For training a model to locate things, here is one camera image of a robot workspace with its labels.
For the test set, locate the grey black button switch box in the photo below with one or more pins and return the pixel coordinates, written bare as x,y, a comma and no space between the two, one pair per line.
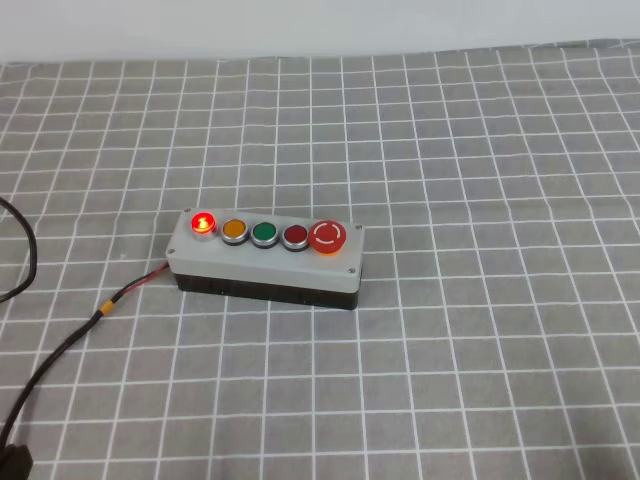
274,274

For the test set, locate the red emergency stop button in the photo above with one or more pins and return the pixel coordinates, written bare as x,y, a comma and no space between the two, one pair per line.
327,237

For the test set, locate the dark red push button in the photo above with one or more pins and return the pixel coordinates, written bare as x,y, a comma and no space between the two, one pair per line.
295,238

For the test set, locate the green push button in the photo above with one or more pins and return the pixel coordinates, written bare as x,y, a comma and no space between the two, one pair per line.
264,235

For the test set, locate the yellow push button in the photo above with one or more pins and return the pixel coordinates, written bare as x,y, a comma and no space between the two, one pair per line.
234,232

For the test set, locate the grey checked tablecloth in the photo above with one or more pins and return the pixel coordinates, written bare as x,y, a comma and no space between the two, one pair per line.
497,330

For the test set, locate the red indicator lamp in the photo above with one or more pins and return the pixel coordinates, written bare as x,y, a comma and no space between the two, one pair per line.
203,226

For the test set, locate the black plug block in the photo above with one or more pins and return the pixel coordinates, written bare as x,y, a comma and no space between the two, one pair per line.
16,462

